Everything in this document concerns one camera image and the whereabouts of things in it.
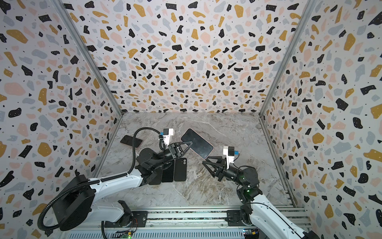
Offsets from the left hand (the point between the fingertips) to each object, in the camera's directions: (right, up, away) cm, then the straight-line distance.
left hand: (192, 143), depth 63 cm
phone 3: (-16, -20, +26) cm, 36 cm away
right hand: (+5, -8, +1) cm, 9 cm away
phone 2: (+4, -2, +3) cm, 5 cm away
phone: (-49, -2, +44) cm, 66 cm away
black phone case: (-9, -19, +28) cm, 35 cm away
